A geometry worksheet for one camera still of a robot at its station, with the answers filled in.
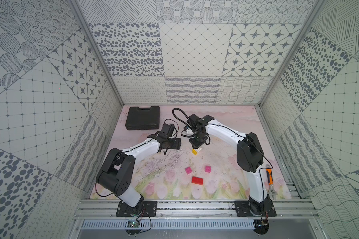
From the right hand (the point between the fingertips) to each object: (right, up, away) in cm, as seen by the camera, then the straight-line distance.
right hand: (197, 146), depth 90 cm
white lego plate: (0, -1, -2) cm, 3 cm away
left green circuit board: (-33, -34, -19) cm, 51 cm away
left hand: (-11, +2, 0) cm, 11 cm away
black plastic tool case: (-42, +17, +21) cm, 49 cm away
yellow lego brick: (-2, -4, +1) cm, 4 cm away
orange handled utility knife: (+39, -22, -10) cm, 46 cm away
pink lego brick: (-6, -13, -4) cm, 15 cm away
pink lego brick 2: (+6, -12, -4) cm, 14 cm away
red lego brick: (-1, -18, -7) cm, 19 cm away
